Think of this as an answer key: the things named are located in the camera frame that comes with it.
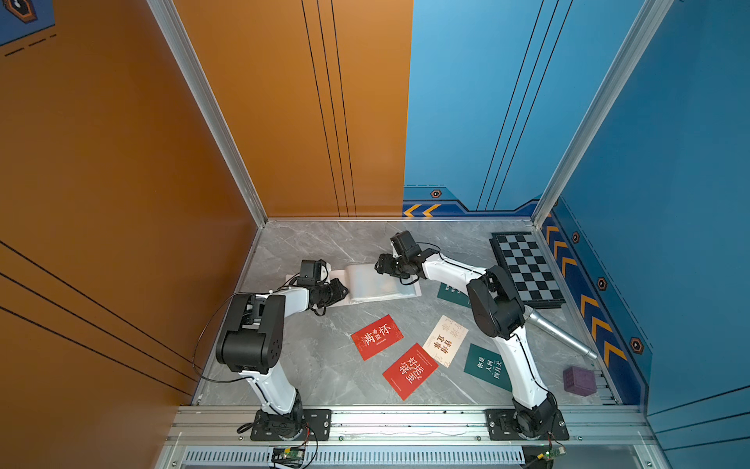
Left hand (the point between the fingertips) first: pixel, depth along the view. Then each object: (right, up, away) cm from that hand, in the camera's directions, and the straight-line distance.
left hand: (348, 287), depth 99 cm
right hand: (+12, +6, +3) cm, 14 cm away
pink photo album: (+6, +1, +3) cm, 7 cm away
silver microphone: (+71, -16, -14) cm, 74 cm away
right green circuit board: (+53, -36, -29) cm, 70 cm away
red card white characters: (+10, -14, -10) cm, 20 cm away
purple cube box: (+64, -21, -23) cm, 71 cm away
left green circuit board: (-10, -38, -27) cm, 48 cm away
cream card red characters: (+31, -14, -11) cm, 36 cm away
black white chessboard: (+62, +7, +4) cm, 63 cm away
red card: (+20, -22, -16) cm, 33 cm away
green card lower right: (+42, -20, -16) cm, 49 cm away
